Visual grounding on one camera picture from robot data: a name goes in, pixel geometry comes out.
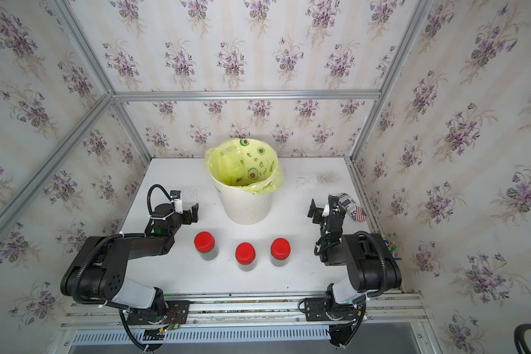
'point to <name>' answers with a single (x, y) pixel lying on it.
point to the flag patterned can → (356, 212)
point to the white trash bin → (244, 207)
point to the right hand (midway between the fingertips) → (330, 202)
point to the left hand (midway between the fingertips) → (186, 205)
